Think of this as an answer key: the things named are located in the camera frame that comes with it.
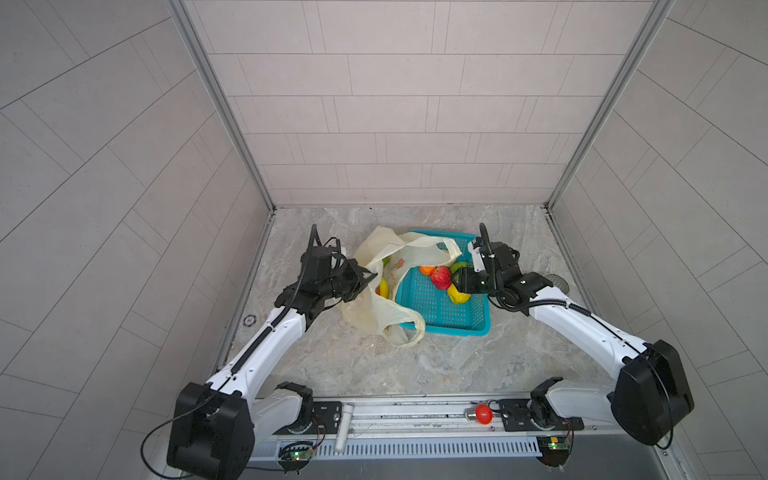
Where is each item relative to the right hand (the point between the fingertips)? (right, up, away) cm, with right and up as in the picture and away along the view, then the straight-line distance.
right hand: (456, 278), depth 83 cm
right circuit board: (+20, -37, -15) cm, 45 cm away
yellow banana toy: (-21, -4, +8) cm, 23 cm away
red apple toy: (-3, -1, +6) cm, 7 cm away
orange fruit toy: (-7, +1, +11) cm, 13 cm away
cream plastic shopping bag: (-20, +8, -8) cm, 23 cm away
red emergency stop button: (+4, -30, -13) cm, 33 cm away
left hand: (-20, +3, -7) cm, 21 cm away
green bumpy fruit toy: (+3, +2, +10) cm, 10 cm away
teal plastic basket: (-4, -11, +6) cm, 14 cm away
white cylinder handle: (-29, -32, -15) cm, 46 cm away
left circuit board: (-39, -36, -19) cm, 56 cm away
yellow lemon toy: (+1, -6, +4) cm, 7 cm away
